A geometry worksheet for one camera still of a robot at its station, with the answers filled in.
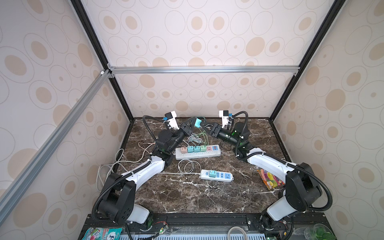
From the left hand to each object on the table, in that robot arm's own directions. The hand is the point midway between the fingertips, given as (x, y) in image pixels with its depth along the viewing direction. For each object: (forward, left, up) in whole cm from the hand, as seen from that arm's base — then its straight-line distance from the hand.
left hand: (198, 117), depth 70 cm
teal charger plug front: (+1, +5, -30) cm, 30 cm away
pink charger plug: (0, +9, -29) cm, 30 cm away
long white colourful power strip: (+1, -9, -33) cm, 35 cm away
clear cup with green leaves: (-42, -55, -30) cm, 75 cm away
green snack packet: (-44, +46, -31) cm, 71 cm away
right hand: (-1, -2, -5) cm, 5 cm away
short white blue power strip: (-15, -13, -34) cm, 40 cm away
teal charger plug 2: (-16, -8, -29) cm, 34 cm away
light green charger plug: (+2, -3, -30) cm, 30 cm away
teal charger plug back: (0, +1, -3) cm, 3 cm away
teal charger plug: (+1, +1, -29) cm, 30 cm away
